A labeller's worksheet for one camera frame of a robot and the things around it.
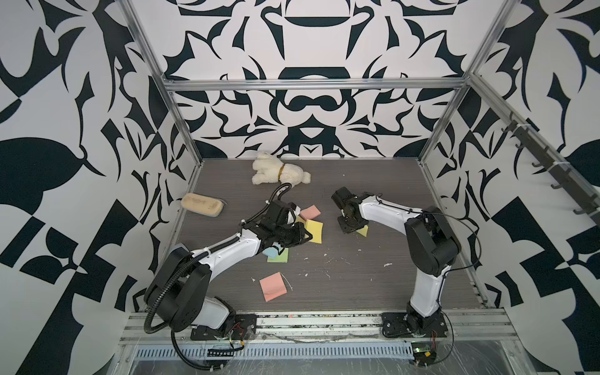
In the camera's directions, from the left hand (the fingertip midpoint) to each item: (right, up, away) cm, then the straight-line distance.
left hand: (311, 232), depth 84 cm
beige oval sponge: (-45, +9, +15) cm, 48 cm away
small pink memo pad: (0, +5, +16) cm, 17 cm away
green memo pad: (-10, -10, +3) cm, 15 cm away
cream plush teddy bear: (-17, +24, +21) cm, 36 cm away
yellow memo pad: (+2, 0, +3) cm, 3 cm away
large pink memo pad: (-13, -18, -2) cm, 23 cm away
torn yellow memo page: (+19, 0, +4) cm, 20 cm away
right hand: (+16, +2, +12) cm, 20 cm away
